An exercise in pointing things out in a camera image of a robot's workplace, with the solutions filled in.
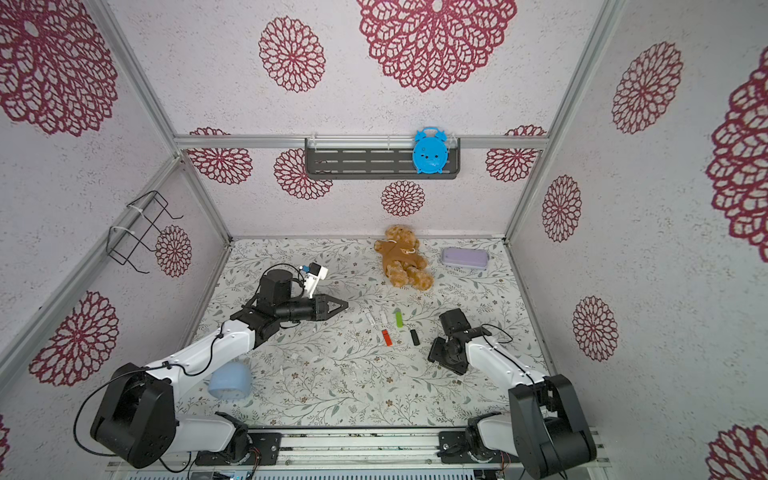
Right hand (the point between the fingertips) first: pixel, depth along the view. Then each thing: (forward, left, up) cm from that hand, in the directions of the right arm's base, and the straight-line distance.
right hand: (436, 355), depth 89 cm
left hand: (+5, +25, +18) cm, 31 cm away
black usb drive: (+6, +6, 0) cm, 8 cm away
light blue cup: (-12, +54, +8) cm, 56 cm away
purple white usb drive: (+12, +20, 0) cm, 24 cm away
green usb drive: (+12, +11, -1) cm, 16 cm away
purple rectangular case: (+39, -14, 0) cm, 41 cm away
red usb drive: (+6, +15, -1) cm, 16 cm away
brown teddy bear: (+30, +10, +6) cm, 32 cm away
